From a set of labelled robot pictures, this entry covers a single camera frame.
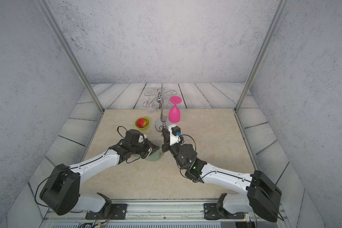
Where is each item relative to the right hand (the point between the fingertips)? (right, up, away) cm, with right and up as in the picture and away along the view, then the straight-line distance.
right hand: (163, 130), depth 69 cm
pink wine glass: (+5, +9, +24) cm, 26 cm away
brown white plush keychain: (-3, -13, +14) cm, 19 cm away
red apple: (-19, +3, +36) cm, 40 cm away
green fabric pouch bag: (-6, -17, +14) cm, 23 cm away
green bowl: (-15, +3, +39) cm, 42 cm away
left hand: (-2, -11, +13) cm, 17 cm away
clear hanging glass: (-12, +12, +36) cm, 40 cm away
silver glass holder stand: (-3, +19, +19) cm, 27 cm away
